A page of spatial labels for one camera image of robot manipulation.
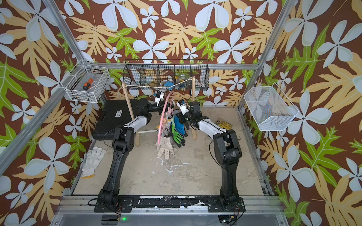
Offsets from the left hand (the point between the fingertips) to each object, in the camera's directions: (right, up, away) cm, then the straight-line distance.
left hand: (174, 104), depth 93 cm
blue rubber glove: (+3, -15, +4) cm, 16 cm away
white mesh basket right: (+58, -4, -12) cm, 59 cm away
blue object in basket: (-4, +14, +3) cm, 15 cm away
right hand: (+2, -6, +3) cm, 7 cm away
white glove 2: (-54, -36, -2) cm, 65 cm away
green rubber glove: (+2, -23, +3) cm, 23 cm away
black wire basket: (-5, +22, +5) cm, 23 cm away
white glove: (-5, -27, -5) cm, 28 cm away
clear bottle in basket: (+6, +18, -2) cm, 19 cm away
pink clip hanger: (-2, -4, -2) cm, 5 cm away
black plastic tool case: (-45, -5, +13) cm, 48 cm away
